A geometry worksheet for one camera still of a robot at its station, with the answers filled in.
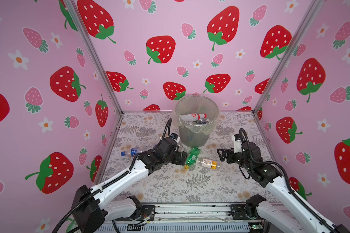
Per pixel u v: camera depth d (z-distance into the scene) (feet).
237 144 2.23
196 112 3.19
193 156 2.91
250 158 1.82
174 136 2.25
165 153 1.88
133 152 3.02
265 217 1.95
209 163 2.82
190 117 2.98
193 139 2.97
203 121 3.23
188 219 2.40
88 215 1.24
